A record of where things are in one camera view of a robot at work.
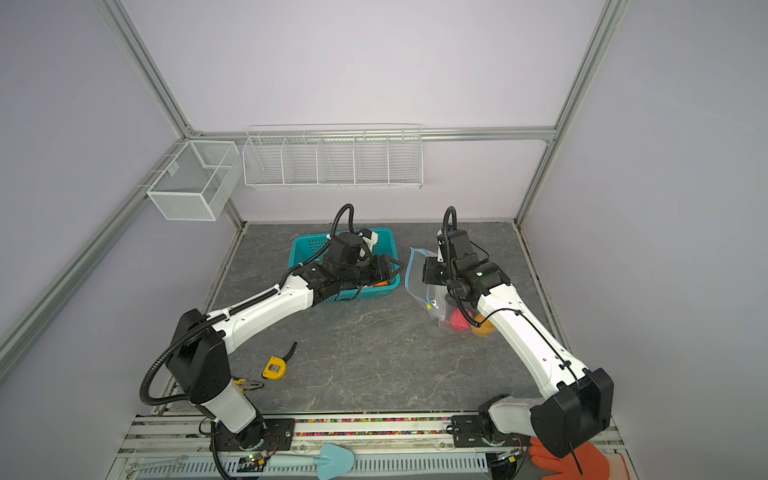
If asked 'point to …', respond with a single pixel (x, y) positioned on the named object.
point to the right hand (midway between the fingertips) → (430, 268)
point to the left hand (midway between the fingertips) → (400, 272)
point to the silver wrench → (177, 462)
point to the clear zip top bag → (435, 297)
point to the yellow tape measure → (276, 368)
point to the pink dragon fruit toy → (458, 321)
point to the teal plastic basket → (313, 248)
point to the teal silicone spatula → (335, 461)
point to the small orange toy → (381, 283)
